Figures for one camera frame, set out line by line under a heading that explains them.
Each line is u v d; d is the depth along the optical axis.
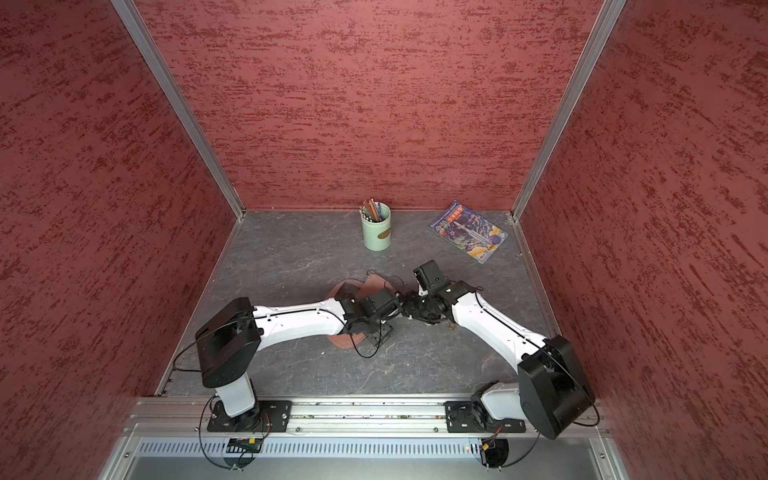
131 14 0.71
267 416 0.74
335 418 0.76
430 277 0.67
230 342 0.48
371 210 1.03
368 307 0.67
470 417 0.74
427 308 0.70
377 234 1.03
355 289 0.99
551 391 0.42
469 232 1.14
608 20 0.73
